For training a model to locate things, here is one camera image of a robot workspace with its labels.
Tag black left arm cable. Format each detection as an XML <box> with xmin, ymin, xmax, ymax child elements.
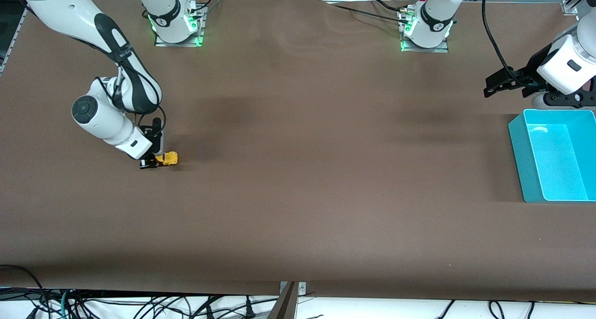
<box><xmin>480</xmin><ymin>0</ymin><xmax>520</xmax><ymax>82</ymax></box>

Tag dark diagonal bar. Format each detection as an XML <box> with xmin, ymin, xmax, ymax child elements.
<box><xmin>267</xmin><ymin>282</ymin><xmax>298</xmax><ymax>319</ymax></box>

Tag yellow beetle toy car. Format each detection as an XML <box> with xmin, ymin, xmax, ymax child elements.
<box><xmin>155</xmin><ymin>151</ymin><xmax>179</xmax><ymax>167</ymax></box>

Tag grey metal table bracket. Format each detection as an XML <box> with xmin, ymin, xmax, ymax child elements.
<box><xmin>279</xmin><ymin>281</ymin><xmax>307</xmax><ymax>295</ymax></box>

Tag thick black floor cable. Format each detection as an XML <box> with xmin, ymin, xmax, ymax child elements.
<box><xmin>0</xmin><ymin>265</ymin><xmax>49</xmax><ymax>319</ymax></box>

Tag turquoise plastic bin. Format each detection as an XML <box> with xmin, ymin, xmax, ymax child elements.
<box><xmin>508</xmin><ymin>109</ymin><xmax>596</xmax><ymax>204</ymax></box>

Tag curved black cable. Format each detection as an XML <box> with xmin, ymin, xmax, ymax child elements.
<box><xmin>370</xmin><ymin>0</ymin><xmax>408</xmax><ymax>12</ymax></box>

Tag long straight black cable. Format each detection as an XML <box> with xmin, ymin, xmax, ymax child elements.
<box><xmin>326</xmin><ymin>1</ymin><xmax>413</xmax><ymax>26</ymax></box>

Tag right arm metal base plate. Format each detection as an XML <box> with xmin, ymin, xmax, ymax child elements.
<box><xmin>154</xmin><ymin>5</ymin><xmax>206</xmax><ymax>48</ymax></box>

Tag black base connector cables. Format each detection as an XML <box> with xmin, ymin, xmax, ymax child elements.
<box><xmin>184</xmin><ymin>0</ymin><xmax>225</xmax><ymax>19</ymax></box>

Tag brown table cover sheet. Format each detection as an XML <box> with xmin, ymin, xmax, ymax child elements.
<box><xmin>0</xmin><ymin>0</ymin><xmax>596</xmax><ymax>303</ymax></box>

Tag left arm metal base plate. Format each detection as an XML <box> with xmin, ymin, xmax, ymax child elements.
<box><xmin>399</xmin><ymin>7</ymin><xmax>450</xmax><ymax>54</ymax></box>

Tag aluminium table edge profile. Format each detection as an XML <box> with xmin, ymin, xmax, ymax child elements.
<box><xmin>0</xmin><ymin>0</ymin><xmax>29</xmax><ymax>76</ymax></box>

